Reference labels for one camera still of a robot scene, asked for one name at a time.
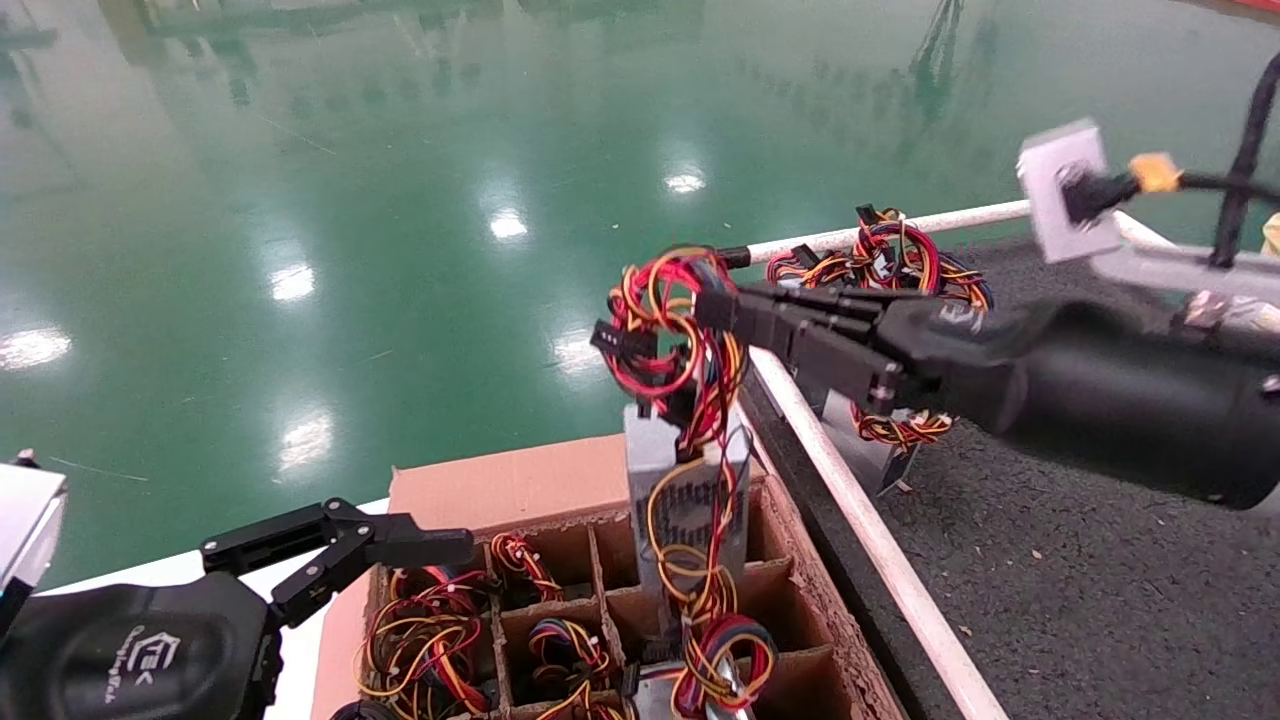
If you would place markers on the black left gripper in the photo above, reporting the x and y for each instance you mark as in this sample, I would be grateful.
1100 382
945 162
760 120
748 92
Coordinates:
120 655

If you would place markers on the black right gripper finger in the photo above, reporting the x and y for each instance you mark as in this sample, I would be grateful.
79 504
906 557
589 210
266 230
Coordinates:
790 305

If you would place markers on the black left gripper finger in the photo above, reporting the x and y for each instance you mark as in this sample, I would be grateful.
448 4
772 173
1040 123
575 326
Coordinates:
415 545

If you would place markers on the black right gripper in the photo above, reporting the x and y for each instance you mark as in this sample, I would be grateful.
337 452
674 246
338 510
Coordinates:
1100 400

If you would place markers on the brown cardboard divider box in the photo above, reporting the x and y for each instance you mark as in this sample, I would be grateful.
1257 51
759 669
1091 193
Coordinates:
500 490

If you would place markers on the yellow object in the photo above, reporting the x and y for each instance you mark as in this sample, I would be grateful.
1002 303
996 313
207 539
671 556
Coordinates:
1273 235

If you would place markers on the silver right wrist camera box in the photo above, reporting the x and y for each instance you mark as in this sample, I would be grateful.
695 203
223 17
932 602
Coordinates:
1060 215

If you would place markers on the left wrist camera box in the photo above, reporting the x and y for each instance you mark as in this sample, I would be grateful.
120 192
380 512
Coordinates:
25 520

